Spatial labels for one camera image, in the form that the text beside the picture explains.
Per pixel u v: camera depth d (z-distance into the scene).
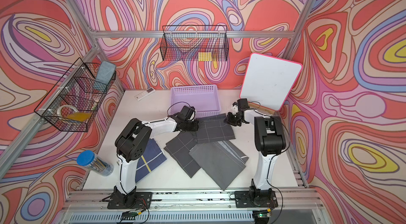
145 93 1.18
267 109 1.01
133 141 0.54
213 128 0.97
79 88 0.79
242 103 0.85
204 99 1.14
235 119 0.88
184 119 0.79
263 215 0.71
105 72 0.82
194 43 0.99
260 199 0.67
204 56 0.82
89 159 0.68
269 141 0.53
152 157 0.86
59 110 0.66
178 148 0.89
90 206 0.73
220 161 0.84
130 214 0.71
